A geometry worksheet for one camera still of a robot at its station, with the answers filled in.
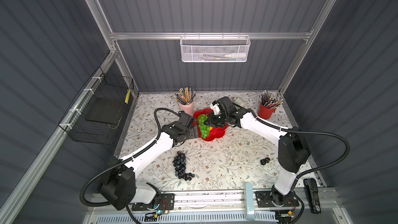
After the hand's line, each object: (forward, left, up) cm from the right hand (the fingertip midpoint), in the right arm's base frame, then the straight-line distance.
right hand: (204, 124), depth 85 cm
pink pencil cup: (+17, +11, -7) cm, 22 cm away
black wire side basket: (-4, +52, +14) cm, 54 cm away
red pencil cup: (+15, -40, -10) cm, 44 cm away
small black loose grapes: (-16, -32, -13) cm, 38 cm away
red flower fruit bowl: (+2, -7, -14) cm, 16 cm away
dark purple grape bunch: (-18, +14, -11) cm, 25 cm away
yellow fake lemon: (+5, -4, -12) cm, 14 cm away
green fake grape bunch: (-1, 0, -4) cm, 4 cm away
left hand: (-3, +8, -2) cm, 9 cm away
